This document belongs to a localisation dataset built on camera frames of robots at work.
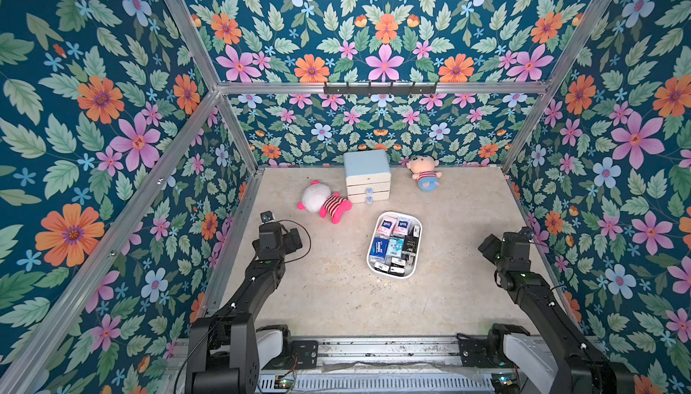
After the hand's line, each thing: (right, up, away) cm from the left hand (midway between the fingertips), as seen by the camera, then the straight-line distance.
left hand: (284, 232), depth 89 cm
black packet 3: (+33, -10, -5) cm, 35 cm away
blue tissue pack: (+32, -5, -1) cm, 32 cm away
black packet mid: (+37, -12, -5) cm, 39 cm away
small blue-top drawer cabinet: (+28, +20, +9) cm, 36 cm away
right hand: (+69, -3, -4) cm, 70 cm away
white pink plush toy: (+9, +12, +12) cm, 19 cm away
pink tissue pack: (+35, +1, +4) cm, 35 cm away
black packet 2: (+43, -4, -1) cm, 43 cm away
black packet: (+45, 0, +4) cm, 45 cm away
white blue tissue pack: (+40, +1, +4) cm, 40 cm away
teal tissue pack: (+37, -5, -1) cm, 38 cm away
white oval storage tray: (+42, -9, -2) cm, 43 cm away
